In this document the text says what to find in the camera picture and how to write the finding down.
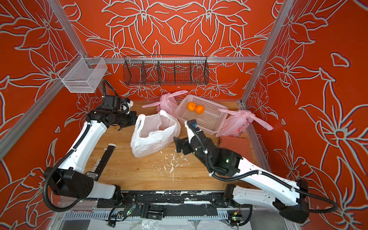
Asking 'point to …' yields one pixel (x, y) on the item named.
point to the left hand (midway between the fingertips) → (140, 118)
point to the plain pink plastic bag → (167, 103)
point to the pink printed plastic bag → (237, 122)
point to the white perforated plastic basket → (212, 120)
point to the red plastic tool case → (239, 145)
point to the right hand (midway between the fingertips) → (180, 133)
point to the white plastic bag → (154, 134)
